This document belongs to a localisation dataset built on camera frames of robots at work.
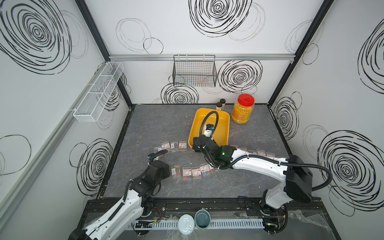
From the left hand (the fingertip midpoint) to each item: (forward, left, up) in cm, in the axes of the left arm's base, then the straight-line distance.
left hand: (167, 167), depth 85 cm
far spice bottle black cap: (+51, -36, +6) cm, 62 cm away
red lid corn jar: (+37, -47, +9) cm, 61 cm away
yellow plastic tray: (+23, -33, +3) cm, 41 cm away
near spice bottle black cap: (+45, -32, +7) cm, 56 cm away
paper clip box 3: (-3, -11, -1) cm, 11 cm away
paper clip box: (+14, +3, 0) cm, 14 cm away
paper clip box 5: (-1, -22, 0) cm, 22 cm away
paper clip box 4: (-3, -17, 0) cm, 17 cm away
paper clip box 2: (+12, +8, -1) cm, 14 cm away
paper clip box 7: (+9, -62, 0) cm, 63 cm away
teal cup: (-24, -20, -2) cm, 31 cm away
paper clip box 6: (+11, -57, 0) cm, 58 cm away
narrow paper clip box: (-2, -5, -1) cm, 6 cm away
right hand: (+9, -16, +15) cm, 24 cm away
